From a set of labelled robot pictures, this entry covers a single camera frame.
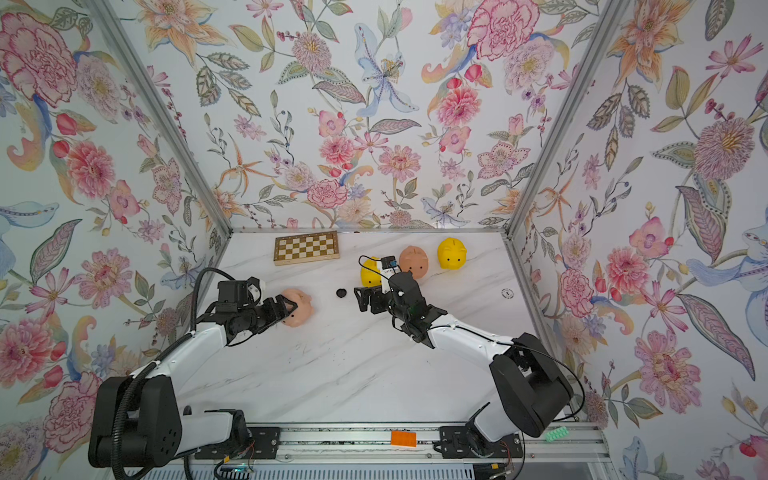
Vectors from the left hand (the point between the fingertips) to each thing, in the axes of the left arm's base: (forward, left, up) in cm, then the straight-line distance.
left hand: (293, 306), depth 88 cm
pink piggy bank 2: (+18, -37, -1) cm, 41 cm away
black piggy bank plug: (+12, -12, -11) cm, 20 cm away
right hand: (+4, -22, +6) cm, 23 cm away
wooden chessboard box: (+30, +2, -8) cm, 31 cm away
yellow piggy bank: (+12, -22, -3) cm, 26 cm away
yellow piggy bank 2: (+22, -51, -2) cm, 55 cm away
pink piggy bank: (+1, -3, -3) cm, 4 cm away
